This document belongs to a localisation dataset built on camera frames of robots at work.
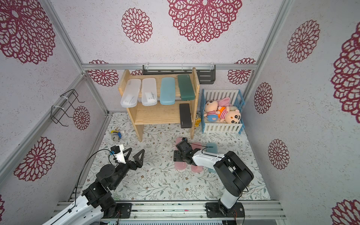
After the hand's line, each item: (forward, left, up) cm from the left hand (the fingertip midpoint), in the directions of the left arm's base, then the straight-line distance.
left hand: (138, 150), depth 74 cm
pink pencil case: (-2, -32, -20) cm, 38 cm away
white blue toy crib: (+51, -68, -11) cm, 86 cm away
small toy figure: (+21, +24, -17) cm, 36 cm away
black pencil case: (+24, -25, 0) cm, 35 cm away
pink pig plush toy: (+40, -45, -7) cm, 61 cm away
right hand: (+7, -23, -20) cm, 32 cm away
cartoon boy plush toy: (+33, -56, -10) cm, 66 cm away
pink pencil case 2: (-1, -21, -18) cm, 28 cm away
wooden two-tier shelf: (+26, +4, -1) cm, 26 cm away
